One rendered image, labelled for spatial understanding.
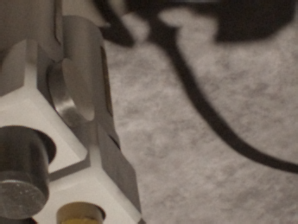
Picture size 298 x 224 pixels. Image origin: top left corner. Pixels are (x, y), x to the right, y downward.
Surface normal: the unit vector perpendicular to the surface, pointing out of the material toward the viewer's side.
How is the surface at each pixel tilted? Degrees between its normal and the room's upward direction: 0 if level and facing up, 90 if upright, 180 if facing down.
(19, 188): 0
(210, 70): 0
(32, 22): 90
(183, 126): 0
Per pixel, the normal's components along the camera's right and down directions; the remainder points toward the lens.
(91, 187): 0.12, 0.70
